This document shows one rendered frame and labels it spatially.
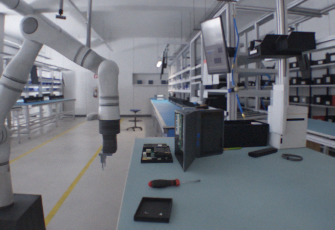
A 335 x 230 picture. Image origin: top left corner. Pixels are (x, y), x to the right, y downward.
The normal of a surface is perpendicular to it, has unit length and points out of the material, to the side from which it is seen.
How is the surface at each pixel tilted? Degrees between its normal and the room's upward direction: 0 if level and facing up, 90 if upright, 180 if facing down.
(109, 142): 70
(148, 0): 90
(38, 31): 93
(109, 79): 107
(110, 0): 90
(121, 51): 90
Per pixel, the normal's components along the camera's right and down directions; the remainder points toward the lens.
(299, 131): 0.08, 0.06
